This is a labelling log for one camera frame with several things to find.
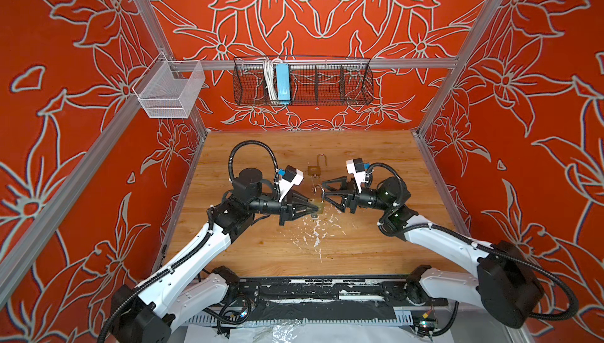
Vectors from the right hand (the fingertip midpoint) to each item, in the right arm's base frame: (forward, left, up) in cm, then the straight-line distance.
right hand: (321, 193), depth 66 cm
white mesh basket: (+48, +59, +3) cm, 76 cm away
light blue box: (+45, +12, +7) cm, 47 cm away
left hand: (-5, +2, +1) cm, 5 cm away
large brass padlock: (+29, -1, -29) cm, 41 cm away
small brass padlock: (-4, 0, +2) cm, 5 cm away
